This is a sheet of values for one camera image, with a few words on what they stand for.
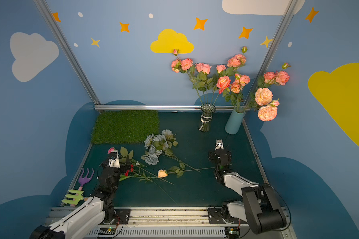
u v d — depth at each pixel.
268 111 0.60
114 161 0.70
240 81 0.79
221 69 0.86
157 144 0.91
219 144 0.78
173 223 0.73
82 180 0.87
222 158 0.69
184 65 0.84
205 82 0.87
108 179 0.64
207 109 1.01
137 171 0.88
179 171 0.87
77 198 0.78
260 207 0.43
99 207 0.59
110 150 0.93
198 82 0.89
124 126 1.12
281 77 0.73
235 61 0.82
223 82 0.77
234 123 1.03
